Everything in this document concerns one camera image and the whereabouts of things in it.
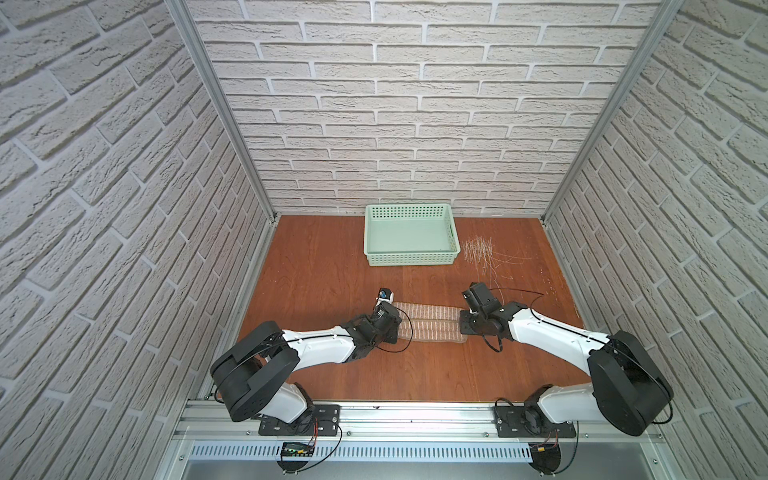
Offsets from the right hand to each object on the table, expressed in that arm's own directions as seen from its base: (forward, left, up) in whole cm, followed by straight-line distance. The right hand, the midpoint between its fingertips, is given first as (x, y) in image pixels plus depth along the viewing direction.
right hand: (459, 324), depth 89 cm
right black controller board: (-34, -15, -2) cm, 37 cm away
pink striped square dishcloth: (+1, +9, -1) cm, 9 cm away
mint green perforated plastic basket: (+38, +11, -1) cm, 39 cm away
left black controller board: (-28, +46, -2) cm, 54 cm away
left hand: (+4, +20, +1) cm, 21 cm away
